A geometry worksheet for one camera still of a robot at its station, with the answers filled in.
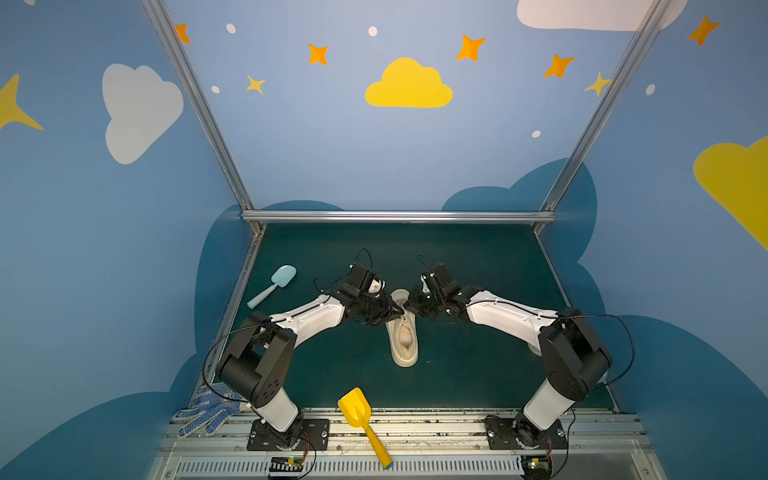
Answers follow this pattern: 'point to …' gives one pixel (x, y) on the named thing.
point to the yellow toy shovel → (356, 412)
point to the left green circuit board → (286, 464)
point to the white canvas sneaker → (399, 298)
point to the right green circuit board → (537, 467)
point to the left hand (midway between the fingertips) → (404, 310)
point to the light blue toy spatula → (281, 277)
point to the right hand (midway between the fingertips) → (403, 301)
